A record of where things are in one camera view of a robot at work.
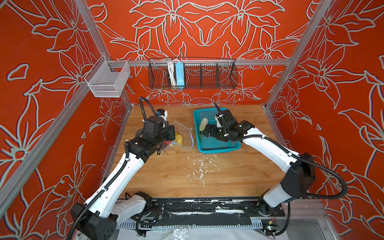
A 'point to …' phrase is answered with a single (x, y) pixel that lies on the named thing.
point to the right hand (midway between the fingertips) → (206, 133)
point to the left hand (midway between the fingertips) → (173, 126)
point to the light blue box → (180, 74)
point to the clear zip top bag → (183, 136)
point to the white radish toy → (203, 122)
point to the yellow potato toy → (179, 139)
